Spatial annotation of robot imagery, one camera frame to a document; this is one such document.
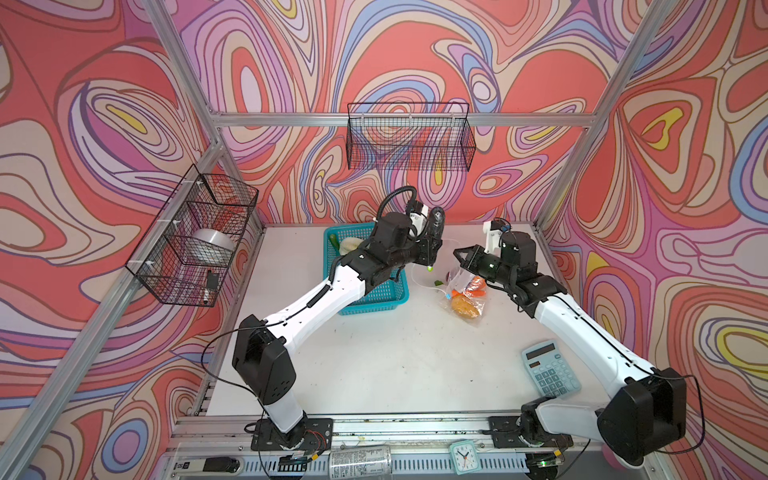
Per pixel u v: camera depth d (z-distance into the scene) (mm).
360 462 654
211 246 700
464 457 690
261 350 428
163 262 678
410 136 960
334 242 1052
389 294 993
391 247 570
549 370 820
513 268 594
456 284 902
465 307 910
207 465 665
